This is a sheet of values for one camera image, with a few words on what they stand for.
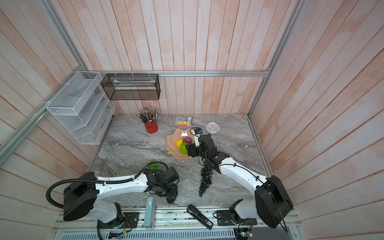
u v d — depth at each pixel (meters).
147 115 1.00
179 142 0.99
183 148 0.94
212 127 1.09
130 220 0.73
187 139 0.99
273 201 0.41
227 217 0.73
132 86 1.05
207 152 0.63
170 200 0.76
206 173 0.86
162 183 0.63
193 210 0.73
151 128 1.04
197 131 0.73
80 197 0.42
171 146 0.98
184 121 1.14
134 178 0.52
